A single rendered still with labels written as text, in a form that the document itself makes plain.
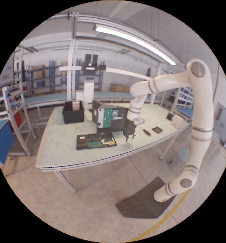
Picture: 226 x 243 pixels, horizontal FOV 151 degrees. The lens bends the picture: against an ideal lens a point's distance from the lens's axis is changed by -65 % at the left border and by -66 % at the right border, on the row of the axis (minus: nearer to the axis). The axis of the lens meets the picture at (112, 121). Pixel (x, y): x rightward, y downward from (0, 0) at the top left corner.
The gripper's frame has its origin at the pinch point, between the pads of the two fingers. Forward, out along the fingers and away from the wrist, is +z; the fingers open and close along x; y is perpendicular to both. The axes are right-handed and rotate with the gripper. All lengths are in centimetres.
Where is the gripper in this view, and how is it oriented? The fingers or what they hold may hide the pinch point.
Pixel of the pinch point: (128, 142)
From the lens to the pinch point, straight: 61.1
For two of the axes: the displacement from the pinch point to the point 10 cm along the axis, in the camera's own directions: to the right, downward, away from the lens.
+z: -1.2, 8.6, 4.9
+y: -5.0, -4.8, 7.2
